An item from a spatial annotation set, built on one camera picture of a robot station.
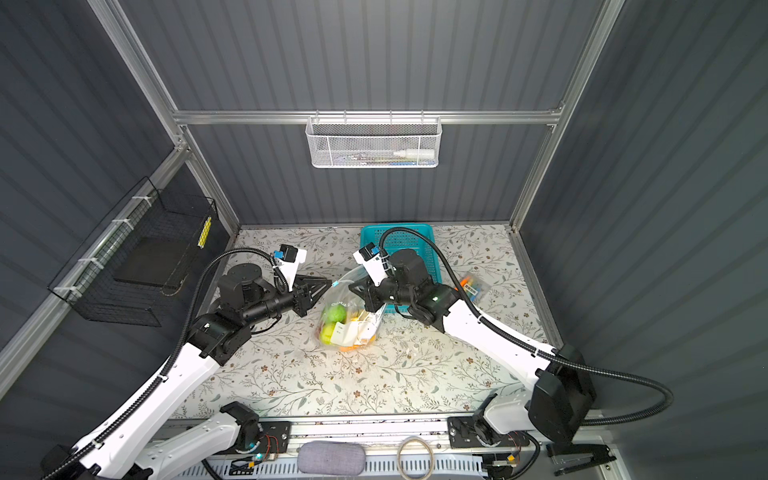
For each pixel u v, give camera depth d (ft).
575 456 2.30
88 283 2.03
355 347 2.65
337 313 2.60
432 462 2.30
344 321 2.53
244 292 1.67
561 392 1.31
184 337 1.59
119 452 1.27
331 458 2.23
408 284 1.90
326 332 2.59
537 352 1.40
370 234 3.55
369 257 2.07
